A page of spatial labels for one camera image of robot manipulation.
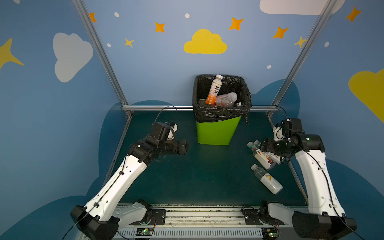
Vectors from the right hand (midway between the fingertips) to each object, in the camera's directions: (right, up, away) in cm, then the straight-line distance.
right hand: (269, 146), depth 73 cm
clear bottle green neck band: (+6, -21, +9) cm, 24 cm away
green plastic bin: (-21, +6, +20) cm, 30 cm away
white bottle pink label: (+5, -10, +16) cm, 19 cm away
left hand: (-43, +1, -2) cm, 43 cm away
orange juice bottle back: (-27, +27, +15) cm, 41 cm away
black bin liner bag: (-33, +17, +2) cm, 37 cm away
